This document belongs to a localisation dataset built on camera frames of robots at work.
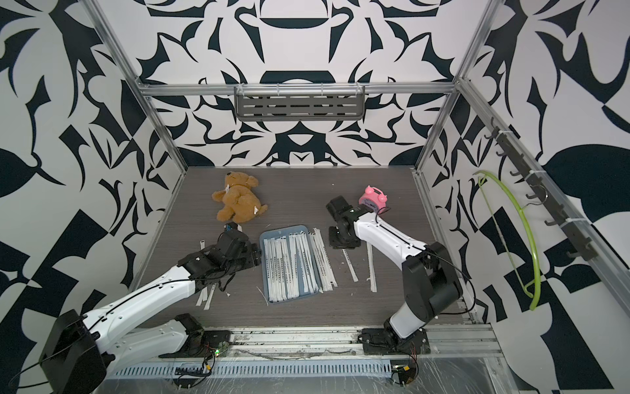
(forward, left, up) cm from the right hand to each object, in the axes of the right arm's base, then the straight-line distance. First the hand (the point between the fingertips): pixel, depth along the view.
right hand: (337, 240), depth 88 cm
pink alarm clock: (+17, -15, +2) cm, 23 cm away
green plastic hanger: (-22, -44, +17) cm, 52 cm away
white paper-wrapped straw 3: (-7, +20, -7) cm, 22 cm away
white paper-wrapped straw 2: (-5, +24, -6) cm, 25 cm away
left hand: (-4, +28, +3) cm, 29 cm away
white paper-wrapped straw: (-8, -5, -8) cm, 12 cm away
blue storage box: (-5, +18, -6) cm, 20 cm away
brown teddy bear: (+14, +36, +4) cm, 39 cm away
